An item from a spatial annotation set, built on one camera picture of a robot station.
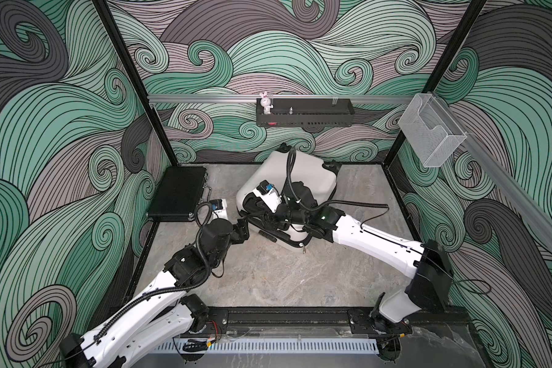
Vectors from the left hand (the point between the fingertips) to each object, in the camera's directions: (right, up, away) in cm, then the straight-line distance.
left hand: (239, 217), depth 73 cm
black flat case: (-31, +6, +28) cm, 42 cm away
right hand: (+4, +2, -1) cm, 5 cm away
